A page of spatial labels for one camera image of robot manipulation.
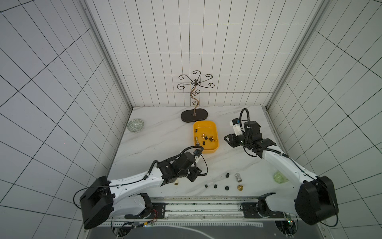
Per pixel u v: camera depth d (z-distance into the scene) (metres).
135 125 1.07
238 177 0.83
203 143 0.98
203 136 1.00
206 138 1.00
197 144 0.97
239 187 0.79
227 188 0.79
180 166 0.59
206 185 0.81
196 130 1.04
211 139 1.00
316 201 0.40
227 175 0.83
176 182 0.81
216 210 0.74
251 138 0.64
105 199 0.40
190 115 1.14
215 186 0.80
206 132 1.00
